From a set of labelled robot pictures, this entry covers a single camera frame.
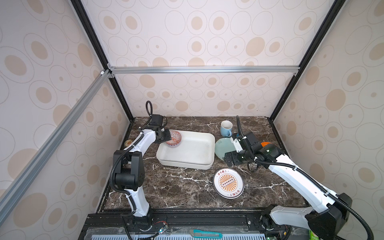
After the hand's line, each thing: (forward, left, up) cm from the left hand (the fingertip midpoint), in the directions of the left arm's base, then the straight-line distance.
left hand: (172, 133), depth 93 cm
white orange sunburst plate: (-27, -34, -12) cm, 45 cm away
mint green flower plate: (-2, -33, -11) cm, 35 cm away
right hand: (-19, -34, +5) cm, 39 cm away
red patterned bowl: (+3, -1, -10) cm, 10 cm away
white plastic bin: (-5, -15, -13) cm, 21 cm away
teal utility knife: (-51, -15, -10) cm, 55 cm away
